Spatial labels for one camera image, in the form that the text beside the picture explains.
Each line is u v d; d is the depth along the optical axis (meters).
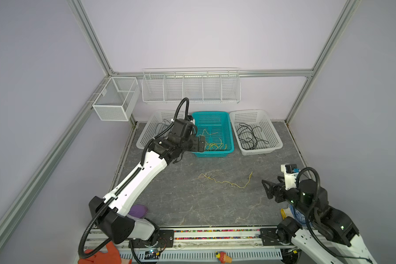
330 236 0.44
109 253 0.71
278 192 0.58
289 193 0.57
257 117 1.16
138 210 0.83
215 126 1.19
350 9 0.70
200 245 0.73
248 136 1.12
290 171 0.56
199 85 0.97
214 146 1.05
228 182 0.91
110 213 0.39
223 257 0.67
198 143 0.66
